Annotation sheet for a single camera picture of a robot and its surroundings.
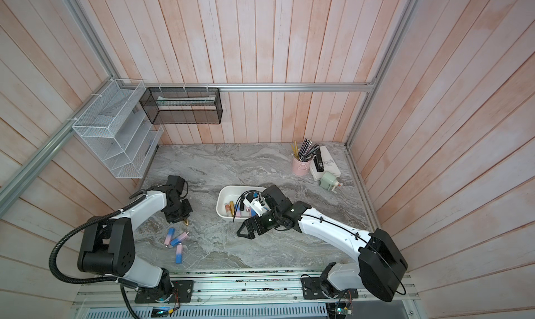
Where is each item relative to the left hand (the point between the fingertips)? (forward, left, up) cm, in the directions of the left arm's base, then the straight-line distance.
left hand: (187, 217), depth 90 cm
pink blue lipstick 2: (-9, +2, -2) cm, 9 cm away
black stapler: (+32, -62, +4) cm, 70 cm away
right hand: (-9, -27, +10) cm, 30 cm away
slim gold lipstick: (-2, 0, +1) cm, 2 cm away
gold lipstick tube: (+6, -19, -2) cm, 20 cm away
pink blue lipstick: (-8, +6, -1) cm, 10 cm away
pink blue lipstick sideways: (+4, -22, -1) cm, 22 cm away
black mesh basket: (+50, +8, +23) cm, 55 cm away
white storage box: (+13, -21, -1) cm, 25 cm away
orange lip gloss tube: (+4, -17, -1) cm, 18 cm away
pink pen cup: (+24, -52, +6) cm, 57 cm away
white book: (+32, -69, -1) cm, 76 cm away
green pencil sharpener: (+17, -65, +4) cm, 67 cm away
